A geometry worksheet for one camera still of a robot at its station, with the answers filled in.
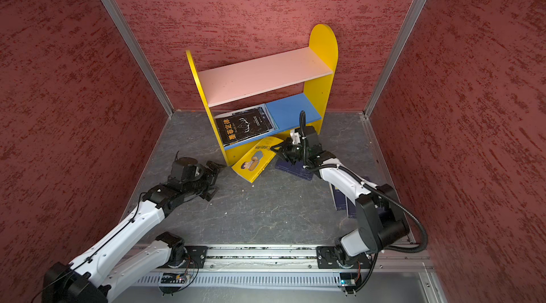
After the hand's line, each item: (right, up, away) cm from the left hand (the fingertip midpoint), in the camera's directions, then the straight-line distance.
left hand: (225, 179), depth 80 cm
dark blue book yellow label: (+29, +1, +17) cm, 34 cm away
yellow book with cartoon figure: (+12, +8, +3) cm, 14 cm away
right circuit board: (+45, -32, -9) cm, 56 cm away
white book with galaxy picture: (+15, +28, +21) cm, 38 cm away
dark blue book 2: (+51, -13, +5) cm, 53 cm away
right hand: (+17, +10, +2) cm, 19 cm away
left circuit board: (-16, -33, -8) cm, 37 cm away
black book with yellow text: (+5, +21, +14) cm, 26 cm away
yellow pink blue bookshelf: (+17, +38, +36) cm, 55 cm away
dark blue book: (+46, -10, +7) cm, 48 cm away
